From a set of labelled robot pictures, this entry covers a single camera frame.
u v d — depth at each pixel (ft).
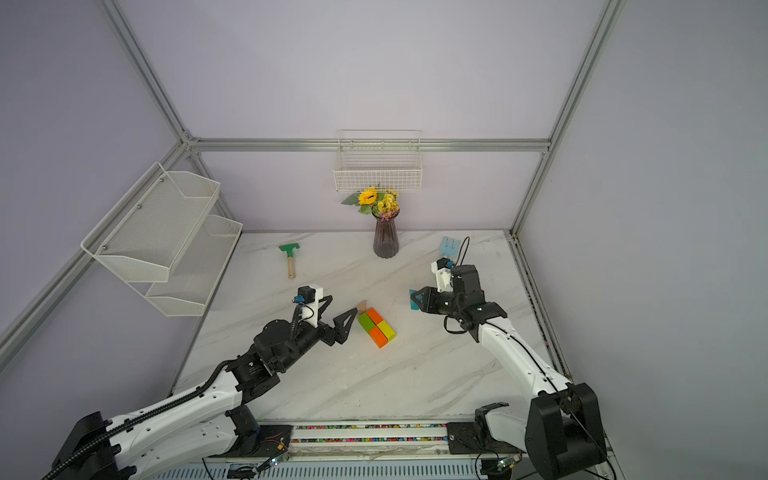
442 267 2.46
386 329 2.98
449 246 3.74
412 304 2.68
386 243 3.61
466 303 2.09
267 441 2.41
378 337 2.97
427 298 2.35
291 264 3.55
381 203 3.10
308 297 2.01
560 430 1.31
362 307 3.25
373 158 3.13
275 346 1.80
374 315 3.11
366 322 3.01
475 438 2.38
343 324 2.21
